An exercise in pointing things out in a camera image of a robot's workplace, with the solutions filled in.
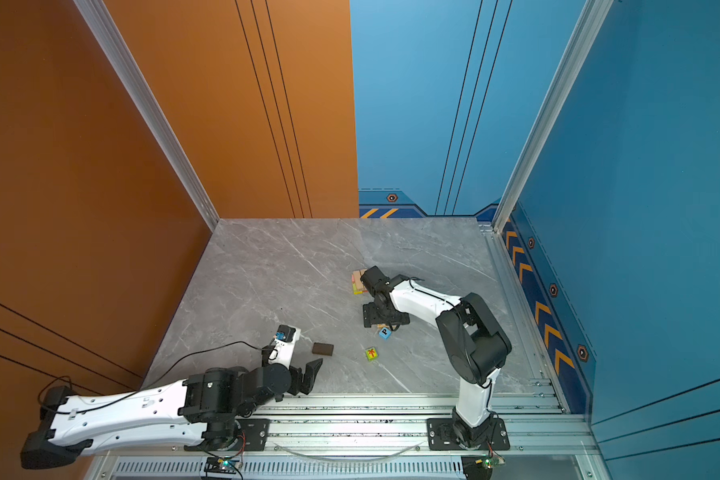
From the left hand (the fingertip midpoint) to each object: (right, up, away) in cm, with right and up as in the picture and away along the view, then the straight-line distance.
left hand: (310, 356), depth 73 cm
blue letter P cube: (+19, +1, +16) cm, 25 cm away
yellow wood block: (+10, +13, +25) cm, 30 cm away
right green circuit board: (+41, -25, -3) cm, 48 cm away
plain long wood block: (+10, +17, +27) cm, 33 cm away
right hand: (+17, +4, +19) cm, 26 cm away
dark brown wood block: (+1, -3, +14) cm, 15 cm away
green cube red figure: (+15, -4, +12) cm, 20 cm away
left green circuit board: (-21, -25, -2) cm, 33 cm away
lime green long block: (+11, +12, +26) cm, 30 cm away
